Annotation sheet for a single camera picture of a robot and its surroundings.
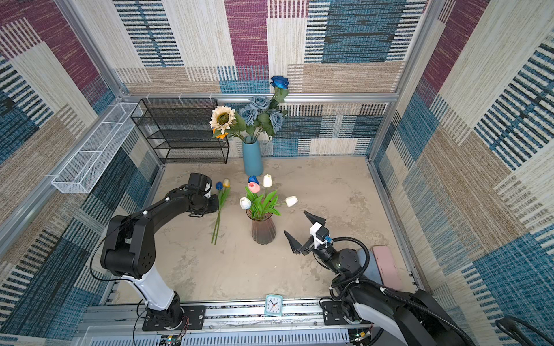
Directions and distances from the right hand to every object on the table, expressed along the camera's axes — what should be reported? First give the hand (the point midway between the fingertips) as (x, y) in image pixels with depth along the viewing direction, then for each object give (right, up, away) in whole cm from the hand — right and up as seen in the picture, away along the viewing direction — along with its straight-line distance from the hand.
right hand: (295, 222), depth 73 cm
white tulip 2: (-2, +7, +2) cm, 8 cm away
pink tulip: (-14, +8, +2) cm, 16 cm away
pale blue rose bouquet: (-14, +39, +14) cm, 44 cm away
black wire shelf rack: (-55, +39, +36) cm, 76 cm away
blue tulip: (-15, +15, +3) cm, 21 cm away
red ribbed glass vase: (-12, -7, +18) cm, 22 cm away
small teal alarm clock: (-7, -28, +1) cm, 29 cm away
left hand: (-32, +4, +22) cm, 39 cm away
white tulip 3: (-16, +7, -5) cm, 18 cm away
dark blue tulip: (-35, +11, +32) cm, 48 cm away
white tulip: (-9, +13, 0) cm, 16 cm away
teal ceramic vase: (-18, +24, +31) cm, 43 cm away
